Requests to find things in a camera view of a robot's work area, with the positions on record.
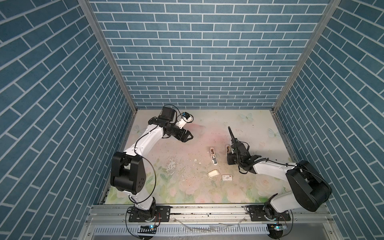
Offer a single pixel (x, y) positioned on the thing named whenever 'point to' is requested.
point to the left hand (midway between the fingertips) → (187, 133)
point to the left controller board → (147, 229)
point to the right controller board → (275, 231)
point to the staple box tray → (213, 173)
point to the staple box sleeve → (227, 178)
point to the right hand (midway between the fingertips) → (227, 154)
